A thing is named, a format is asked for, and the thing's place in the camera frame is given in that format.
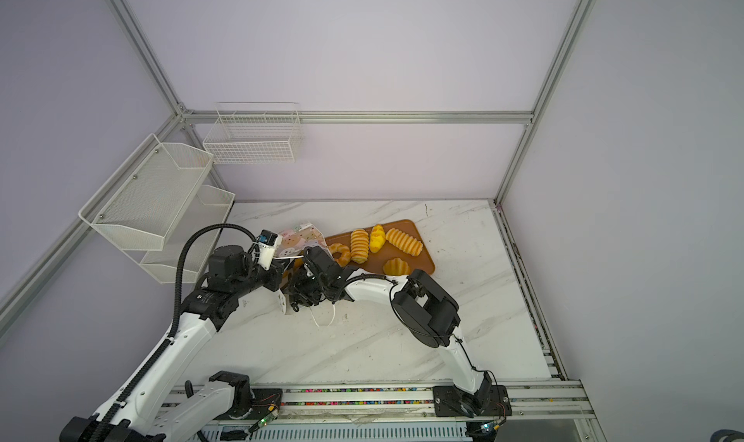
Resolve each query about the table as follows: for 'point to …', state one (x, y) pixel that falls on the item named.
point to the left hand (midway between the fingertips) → (285, 262)
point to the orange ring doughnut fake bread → (346, 254)
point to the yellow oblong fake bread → (377, 237)
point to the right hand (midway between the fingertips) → (278, 295)
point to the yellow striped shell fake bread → (396, 267)
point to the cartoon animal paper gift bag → (293, 244)
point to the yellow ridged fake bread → (359, 245)
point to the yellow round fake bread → (404, 241)
